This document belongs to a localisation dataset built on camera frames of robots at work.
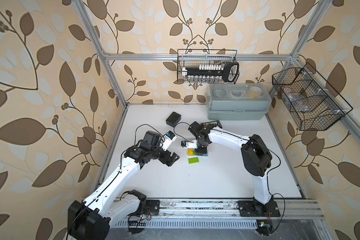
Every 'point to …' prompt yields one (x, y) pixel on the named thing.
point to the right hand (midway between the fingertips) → (199, 148)
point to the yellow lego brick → (190, 151)
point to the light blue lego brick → (205, 155)
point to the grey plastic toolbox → (238, 101)
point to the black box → (173, 119)
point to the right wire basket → (310, 99)
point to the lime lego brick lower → (193, 160)
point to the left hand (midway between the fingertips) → (172, 151)
